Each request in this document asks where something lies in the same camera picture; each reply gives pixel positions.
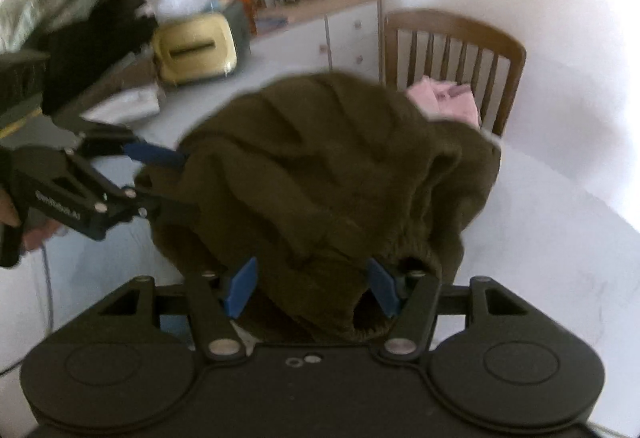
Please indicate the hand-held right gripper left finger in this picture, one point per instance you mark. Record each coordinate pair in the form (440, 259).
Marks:
(242, 288)

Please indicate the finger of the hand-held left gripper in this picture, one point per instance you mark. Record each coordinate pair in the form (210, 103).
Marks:
(150, 154)
(135, 202)

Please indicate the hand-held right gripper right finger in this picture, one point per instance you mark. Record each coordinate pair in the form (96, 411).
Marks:
(382, 288)

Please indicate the olive green pants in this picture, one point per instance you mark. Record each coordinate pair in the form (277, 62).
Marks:
(325, 168)

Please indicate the person's left hand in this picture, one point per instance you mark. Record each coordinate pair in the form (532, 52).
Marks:
(42, 233)

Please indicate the white folded cloth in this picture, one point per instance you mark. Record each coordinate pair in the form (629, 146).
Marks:
(125, 103)

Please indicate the yellow tissue box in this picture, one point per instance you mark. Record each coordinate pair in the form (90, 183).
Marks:
(195, 43)

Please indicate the black folded cloth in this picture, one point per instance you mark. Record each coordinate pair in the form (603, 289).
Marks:
(100, 38)

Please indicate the dark grey pouch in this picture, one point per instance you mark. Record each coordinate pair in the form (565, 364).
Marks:
(240, 21)

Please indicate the blue booklet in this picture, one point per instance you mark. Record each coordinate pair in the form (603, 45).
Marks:
(272, 24)

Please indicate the pink garment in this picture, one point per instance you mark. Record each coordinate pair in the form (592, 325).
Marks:
(450, 101)

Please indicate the white dresser with wooden top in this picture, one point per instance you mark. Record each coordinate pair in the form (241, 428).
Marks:
(345, 33)

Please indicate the wooden slat-back chair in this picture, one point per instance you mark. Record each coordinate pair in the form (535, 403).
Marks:
(450, 21)

